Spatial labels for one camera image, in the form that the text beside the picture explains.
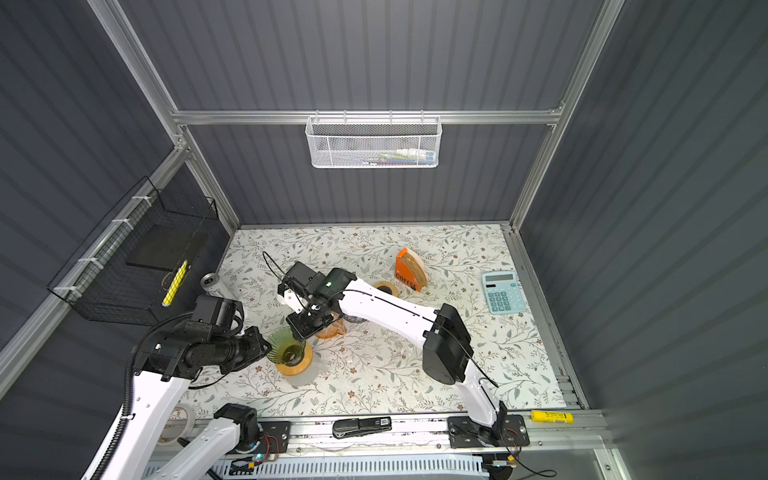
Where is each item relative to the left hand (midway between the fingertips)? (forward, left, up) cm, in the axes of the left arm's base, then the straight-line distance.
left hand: (269, 348), depth 70 cm
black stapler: (-15, -19, -12) cm, 28 cm away
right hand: (+3, -6, -2) cm, 7 cm away
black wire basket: (+20, +32, +10) cm, 39 cm away
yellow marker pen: (+14, +22, +9) cm, 28 cm away
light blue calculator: (+21, -68, -15) cm, 73 cm away
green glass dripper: (+3, -1, -8) cm, 9 cm away
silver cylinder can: (+23, +23, -4) cm, 32 cm away
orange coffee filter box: (+29, -37, -10) cm, 48 cm away
